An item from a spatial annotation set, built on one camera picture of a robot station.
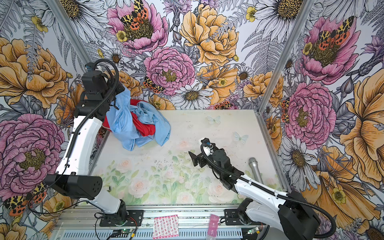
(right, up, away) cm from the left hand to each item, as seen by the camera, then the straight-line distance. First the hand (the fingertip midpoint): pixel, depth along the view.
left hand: (119, 84), depth 71 cm
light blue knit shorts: (+5, -12, +25) cm, 28 cm away
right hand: (+37, -33, +9) cm, 50 cm away
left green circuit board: (+3, -68, 0) cm, 69 cm away
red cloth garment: (+5, -22, +24) cm, 33 cm away
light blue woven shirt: (-3, -17, +8) cm, 19 cm away
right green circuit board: (+63, -69, 0) cm, 93 cm away
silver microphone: (+70, -41, +18) cm, 83 cm away
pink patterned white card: (+22, -67, +1) cm, 71 cm away
